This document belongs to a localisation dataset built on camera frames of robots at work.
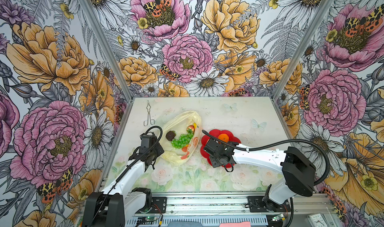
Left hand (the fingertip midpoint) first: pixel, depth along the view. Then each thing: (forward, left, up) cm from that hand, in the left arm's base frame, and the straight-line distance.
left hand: (159, 152), depth 88 cm
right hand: (-7, -34, +1) cm, 35 cm away
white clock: (-33, -76, -1) cm, 83 cm away
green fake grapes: (+7, -14, +2) cm, 16 cm away
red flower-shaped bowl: (+12, -34, 0) cm, 36 cm away
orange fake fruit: (+9, -38, +1) cm, 39 cm away
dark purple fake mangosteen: (+12, -5, 0) cm, 13 cm away
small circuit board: (-31, +2, -4) cm, 31 cm away
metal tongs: (+40, +15, -4) cm, 43 cm away
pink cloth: (-34, -42, -4) cm, 54 cm away
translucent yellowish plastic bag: (-2, -8, +2) cm, 8 cm away
